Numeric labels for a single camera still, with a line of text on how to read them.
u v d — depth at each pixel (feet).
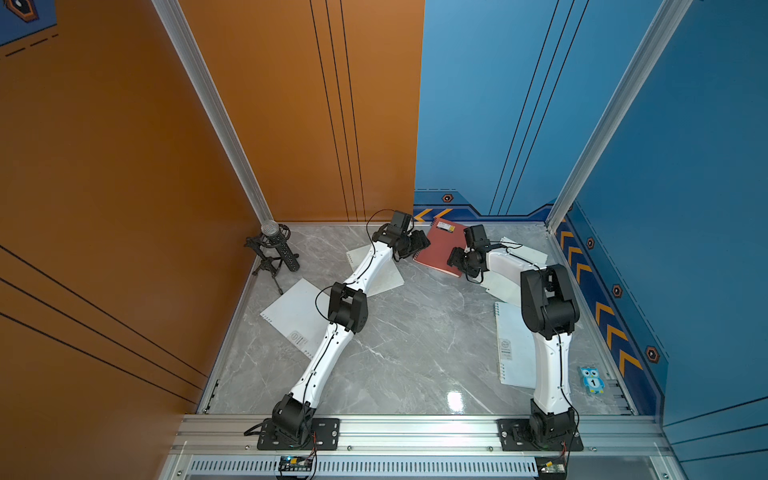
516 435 2.38
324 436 2.43
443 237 3.56
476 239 2.79
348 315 2.44
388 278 3.35
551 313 1.90
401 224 2.99
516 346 2.88
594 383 2.64
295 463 2.33
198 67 2.55
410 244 3.20
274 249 3.11
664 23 2.32
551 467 2.33
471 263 2.67
